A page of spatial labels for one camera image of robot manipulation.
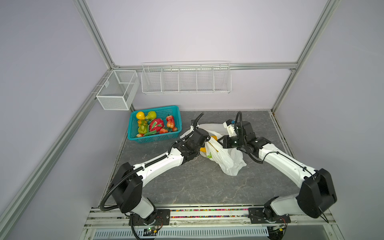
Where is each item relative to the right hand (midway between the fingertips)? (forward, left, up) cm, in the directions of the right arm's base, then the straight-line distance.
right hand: (218, 141), depth 82 cm
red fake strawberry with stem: (+17, +36, -12) cm, 41 cm away
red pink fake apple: (+28, +32, -12) cm, 45 cm away
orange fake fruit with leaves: (+23, +51, -10) cm, 57 cm away
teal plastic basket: (+18, +56, -10) cm, 60 cm away
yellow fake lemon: (+27, +52, -7) cm, 59 cm away
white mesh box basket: (+37, +66, +8) cm, 76 cm away
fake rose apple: (+23, +31, -12) cm, 41 cm away
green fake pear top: (+27, +45, -6) cm, 53 cm away
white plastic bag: (-11, -4, 0) cm, 12 cm away
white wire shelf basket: (+40, +19, +15) cm, 47 cm away
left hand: (+3, +11, +2) cm, 11 cm away
